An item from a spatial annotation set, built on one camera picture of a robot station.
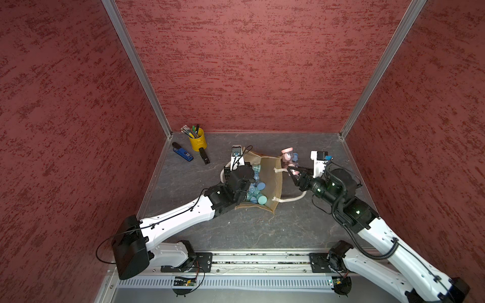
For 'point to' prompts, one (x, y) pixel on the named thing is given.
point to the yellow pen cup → (199, 142)
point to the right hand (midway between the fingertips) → (288, 172)
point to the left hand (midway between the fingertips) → (239, 160)
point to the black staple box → (203, 154)
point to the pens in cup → (192, 132)
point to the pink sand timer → (287, 155)
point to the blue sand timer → (295, 157)
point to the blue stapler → (183, 153)
